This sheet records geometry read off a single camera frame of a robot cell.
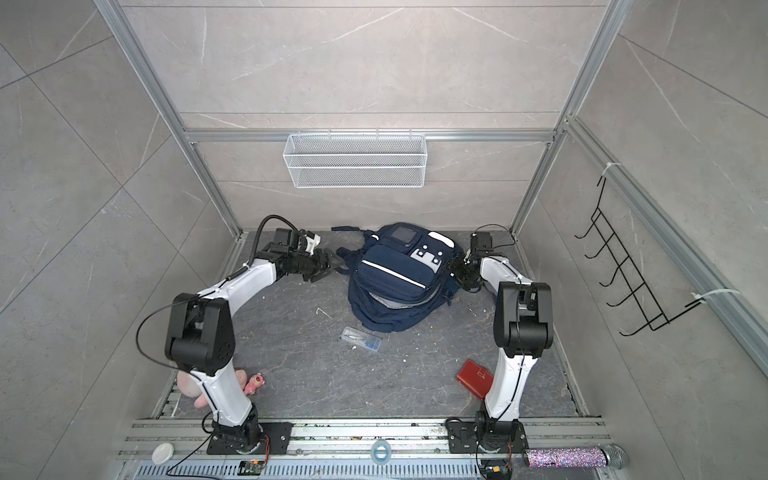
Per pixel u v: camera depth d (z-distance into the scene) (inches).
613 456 26.9
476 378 32.5
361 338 35.5
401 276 35.7
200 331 19.9
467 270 33.9
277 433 29.0
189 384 29.9
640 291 25.1
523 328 21.0
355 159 37.7
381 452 28.4
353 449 28.7
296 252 31.1
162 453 28.1
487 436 25.8
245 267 24.3
